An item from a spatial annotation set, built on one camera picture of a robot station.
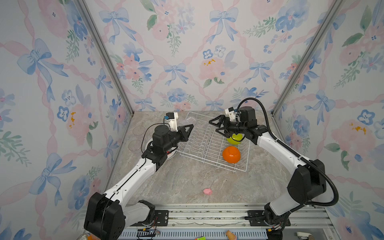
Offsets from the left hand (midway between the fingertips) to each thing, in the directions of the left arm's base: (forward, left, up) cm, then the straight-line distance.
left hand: (193, 124), depth 72 cm
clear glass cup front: (+4, +3, -1) cm, 5 cm away
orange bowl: (-2, -23, -25) cm, 34 cm away
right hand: (+4, -10, -5) cm, 12 cm away
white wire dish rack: (+6, -7, -25) cm, 26 cm away
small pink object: (-23, -8, -29) cm, 38 cm away
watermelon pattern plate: (0, +14, -28) cm, 32 cm away
